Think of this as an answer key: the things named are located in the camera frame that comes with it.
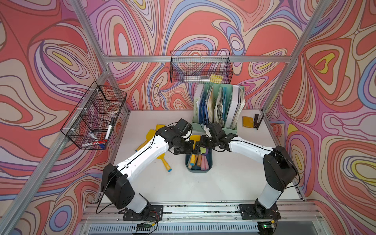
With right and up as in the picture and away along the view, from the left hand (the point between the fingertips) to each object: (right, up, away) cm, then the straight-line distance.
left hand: (195, 152), depth 76 cm
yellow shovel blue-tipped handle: (-21, -7, +17) cm, 28 cm away
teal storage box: (+2, -14, +17) cm, 22 cm away
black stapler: (+49, +14, +34) cm, 61 cm away
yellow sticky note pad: (+42, +16, +35) cm, 57 cm away
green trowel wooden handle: (-3, -9, +7) cm, 12 cm away
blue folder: (+7, +21, +22) cm, 31 cm away
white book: (+25, +27, +15) cm, 40 cm away
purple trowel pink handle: (+7, -10, +9) cm, 15 cm away
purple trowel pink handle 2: (+5, -9, +10) cm, 15 cm away
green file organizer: (+17, +28, +17) cm, 37 cm away
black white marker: (-41, +12, -7) cm, 44 cm away
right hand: (+3, +1, +13) cm, 13 cm away
